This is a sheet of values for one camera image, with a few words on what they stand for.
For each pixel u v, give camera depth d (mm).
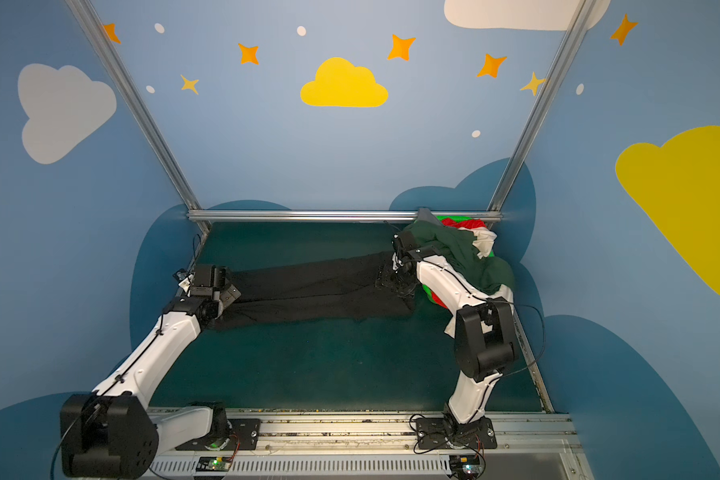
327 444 736
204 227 1230
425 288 639
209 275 653
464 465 719
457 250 1036
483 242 1052
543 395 858
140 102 845
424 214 1132
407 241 748
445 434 735
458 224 1116
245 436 751
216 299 661
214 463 713
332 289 1030
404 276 759
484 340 480
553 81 801
